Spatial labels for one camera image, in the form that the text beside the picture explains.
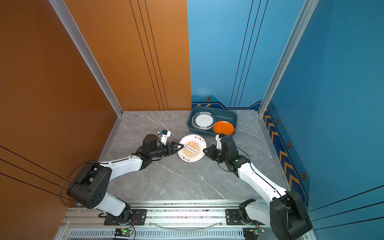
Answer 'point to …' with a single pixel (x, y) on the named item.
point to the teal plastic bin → (221, 114)
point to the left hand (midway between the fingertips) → (182, 146)
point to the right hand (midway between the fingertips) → (201, 150)
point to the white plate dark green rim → (203, 120)
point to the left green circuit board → (123, 232)
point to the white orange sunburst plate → (192, 151)
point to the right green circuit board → (252, 233)
